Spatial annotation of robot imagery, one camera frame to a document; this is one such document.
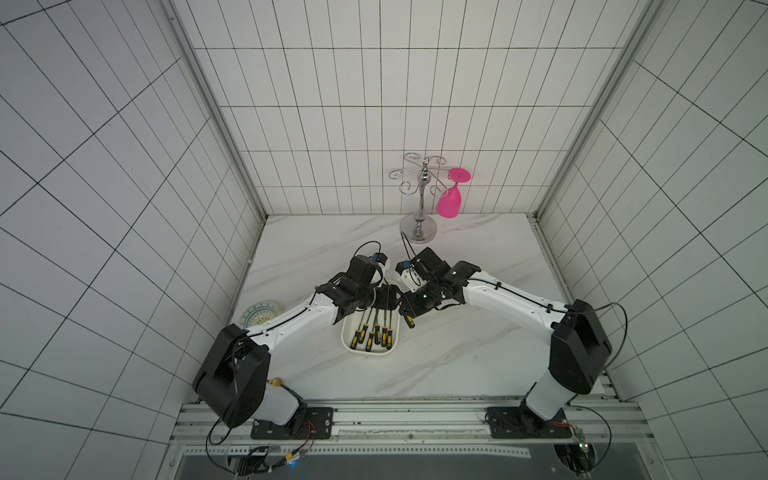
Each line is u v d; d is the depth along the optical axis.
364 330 0.88
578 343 0.44
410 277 0.72
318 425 0.73
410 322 0.79
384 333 0.87
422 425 0.75
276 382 0.79
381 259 0.77
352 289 0.65
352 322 0.90
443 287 0.61
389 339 0.86
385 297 0.73
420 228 1.15
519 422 0.65
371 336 0.87
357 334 0.88
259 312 0.90
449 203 1.00
